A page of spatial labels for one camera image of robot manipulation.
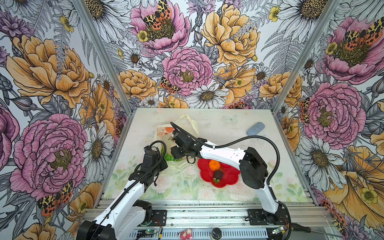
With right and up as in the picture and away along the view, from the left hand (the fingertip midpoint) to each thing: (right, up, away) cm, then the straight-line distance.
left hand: (163, 164), depth 86 cm
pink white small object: (+14, -26, -18) cm, 35 cm away
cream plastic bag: (-2, +17, +13) cm, 22 cm away
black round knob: (+27, -22, -24) cm, 42 cm away
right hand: (+8, +6, +1) cm, 10 cm away
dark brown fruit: (+30, -5, -3) cm, 31 cm away
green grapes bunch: (+3, +3, +2) cm, 5 cm away
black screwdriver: (+70, -26, -16) cm, 76 cm away
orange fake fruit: (+29, -1, +1) cm, 29 cm away
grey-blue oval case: (+61, +20, +22) cm, 68 cm away
